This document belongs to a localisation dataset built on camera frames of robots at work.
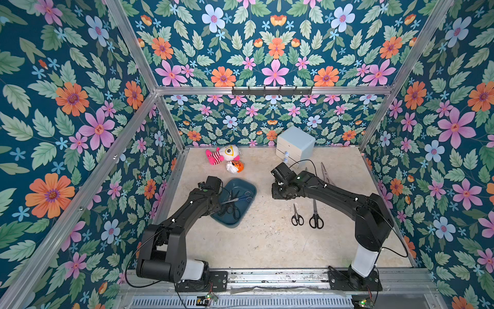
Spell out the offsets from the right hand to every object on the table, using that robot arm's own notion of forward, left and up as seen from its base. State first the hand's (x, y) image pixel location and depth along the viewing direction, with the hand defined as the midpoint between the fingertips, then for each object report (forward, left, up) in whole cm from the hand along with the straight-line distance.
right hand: (274, 192), depth 87 cm
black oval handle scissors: (-3, +22, -10) cm, 24 cm away
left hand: (-6, +29, -6) cm, 30 cm away
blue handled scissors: (+3, +14, -9) cm, 17 cm away
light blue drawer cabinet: (+26, -11, +4) cm, 29 cm away
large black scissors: (-7, -20, -11) cm, 24 cm away
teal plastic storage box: (+7, +21, -8) cm, 23 cm away
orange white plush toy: (+19, +22, -5) cm, 29 cm away
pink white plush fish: (+27, +26, -2) cm, 38 cm away
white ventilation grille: (-41, +11, -12) cm, 44 cm away
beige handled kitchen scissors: (+19, -29, -11) cm, 37 cm away
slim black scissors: (-7, -11, -11) cm, 17 cm away
